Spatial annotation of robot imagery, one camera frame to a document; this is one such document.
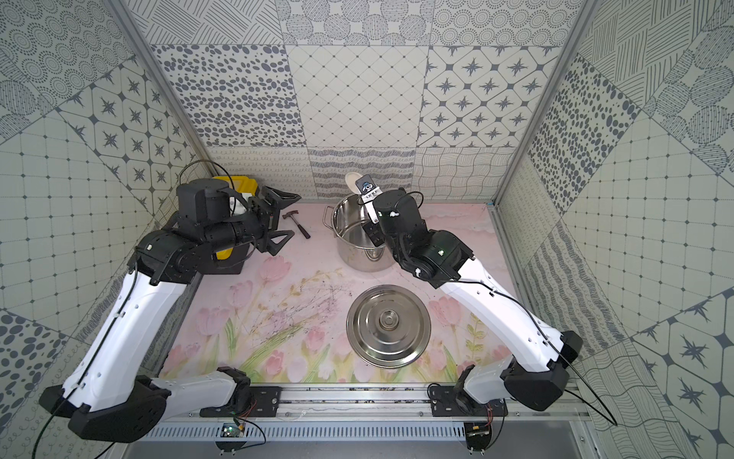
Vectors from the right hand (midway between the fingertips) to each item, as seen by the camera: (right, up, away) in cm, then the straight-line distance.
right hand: (383, 208), depth 66 cm
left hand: (-19, +1, -6) cm, 20 cm away
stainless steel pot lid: (+2, -35, +20) cm, 40 cm away
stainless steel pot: (-12, -2, +32) cm, 34 cm away
